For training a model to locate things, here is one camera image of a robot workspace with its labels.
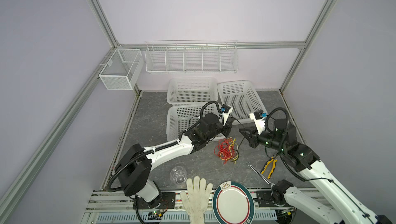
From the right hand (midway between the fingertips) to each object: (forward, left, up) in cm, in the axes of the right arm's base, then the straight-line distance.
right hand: (240, 130), depth 69 cm
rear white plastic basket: (+50, +33, -24) cm, 65 cm away
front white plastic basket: (+24, +34, -23) cm, 48 cm away
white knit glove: (-25, +21, -25) cm, 41 cm away
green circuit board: (-29, +40, -28) cm, 57 cm away
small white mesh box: (+48, +71, -1) cm, 86 cm away
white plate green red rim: (-25, +3, -26) cm, 36 cm away
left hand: (+7, +2, -2) cm, 7 cm away
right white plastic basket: (+43, -13, -26) cm, 52 cm away
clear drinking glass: (-12, +31, -25) cm, 42 cm away
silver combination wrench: (-16, -18, -27) cm, 36 cm away
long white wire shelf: (+58, +25, +1) cm, 63 cm away
